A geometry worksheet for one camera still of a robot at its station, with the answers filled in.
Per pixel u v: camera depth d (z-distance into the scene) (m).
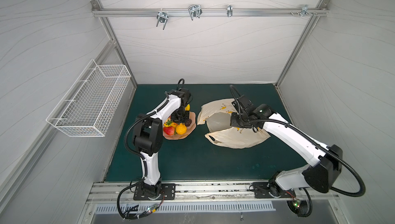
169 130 0.89
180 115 0.78
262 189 0.72
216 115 0.88
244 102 0.60
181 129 0.88
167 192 0.74
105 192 0.75
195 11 0.77
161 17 0.79
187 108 0.96
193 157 0.86
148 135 0.50
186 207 0.70
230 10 0.78
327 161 0.40
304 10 0.76
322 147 0.42
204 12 0.78
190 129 0.92
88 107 0.69
